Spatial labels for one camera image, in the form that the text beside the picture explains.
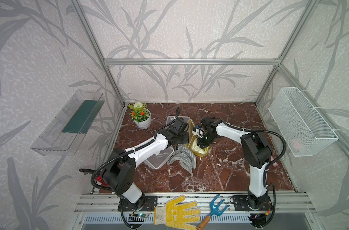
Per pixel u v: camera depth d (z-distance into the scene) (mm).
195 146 888
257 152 523
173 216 696
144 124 990
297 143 738
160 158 903
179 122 670
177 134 660
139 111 935
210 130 724
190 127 962
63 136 639
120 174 433
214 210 713
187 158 840
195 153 866
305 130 629
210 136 801
